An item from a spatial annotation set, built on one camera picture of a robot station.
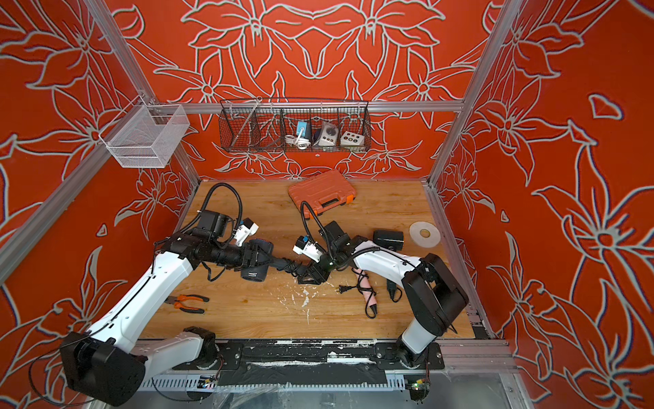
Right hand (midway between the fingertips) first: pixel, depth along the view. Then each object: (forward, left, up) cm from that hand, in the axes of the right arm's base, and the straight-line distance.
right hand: (298, 277), depth 79 cm
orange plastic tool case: (+40, -6, -4) cm, 41 cm away
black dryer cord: (0, +2, +6) cm, 7 cm away
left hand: (+1, +9, +9) cm, 12 cm away
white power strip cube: (+47, -17, +20) cm, 53 cm away
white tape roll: (+24, -48, -10) cm, 55 cm away
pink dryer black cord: (0, -14, -9) cm, 17 cm away
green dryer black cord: (-3, -33, -7) cm, 34 cm away
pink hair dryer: (-5, -24, -8) cm, 26 cm away
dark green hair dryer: (+16, -32, -2) cm, 36 cm away
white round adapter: (+45, -9, +23) cm, 51 cm away
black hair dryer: (-1, +8, +12) cm, 15 cm away
